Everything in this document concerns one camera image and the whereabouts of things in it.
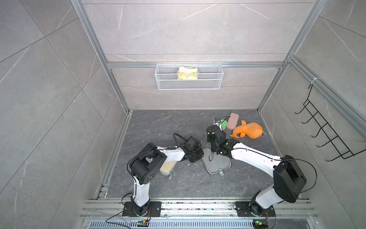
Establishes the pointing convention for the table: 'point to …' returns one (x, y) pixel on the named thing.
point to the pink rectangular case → (232, 121)
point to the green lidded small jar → (224, 125)
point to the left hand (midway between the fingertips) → (207, 153)
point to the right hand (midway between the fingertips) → (214, 130)
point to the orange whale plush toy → (253, 130)
